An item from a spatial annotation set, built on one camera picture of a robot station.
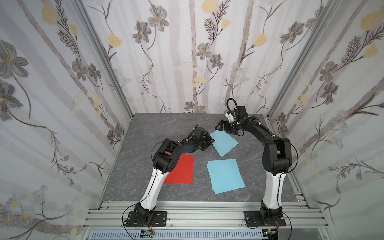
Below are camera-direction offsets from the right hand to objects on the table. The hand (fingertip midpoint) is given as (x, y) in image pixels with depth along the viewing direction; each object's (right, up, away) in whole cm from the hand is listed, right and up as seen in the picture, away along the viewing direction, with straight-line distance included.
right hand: (226, 125), depth 96 cm
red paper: (-25, -22, -29) cm, 45 cm away
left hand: (-4, -9, +6) cm, 11 cm away
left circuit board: (-44, -54, -24) cm, 74 cm away
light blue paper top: (-2, -31, -6) cm, 32 cm away
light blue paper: (+1, -12, +11) cm, 16 cm away
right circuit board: (+18, -55, -23) cm, 62 cm away
